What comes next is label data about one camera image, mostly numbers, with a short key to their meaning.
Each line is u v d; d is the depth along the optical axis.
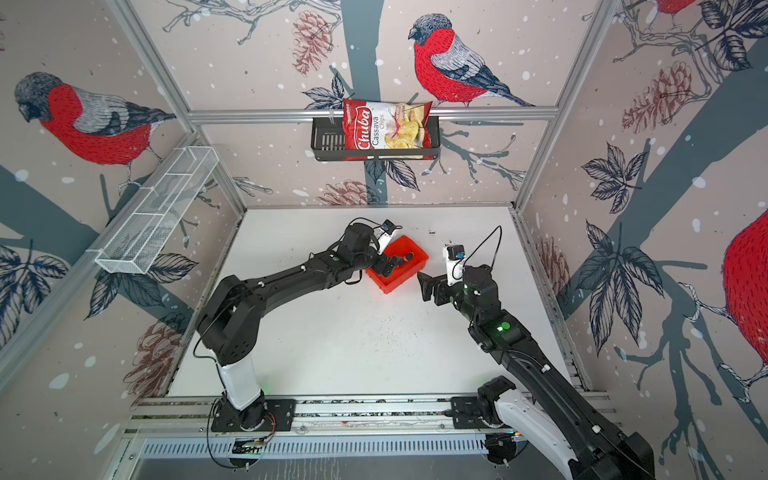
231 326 0.48
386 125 0.88
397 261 0.80
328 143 0.95
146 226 0.74
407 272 0.97
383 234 0.78
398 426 0.73
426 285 0.67
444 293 0.67
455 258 0.64
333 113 0.91
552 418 0.46
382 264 0.80
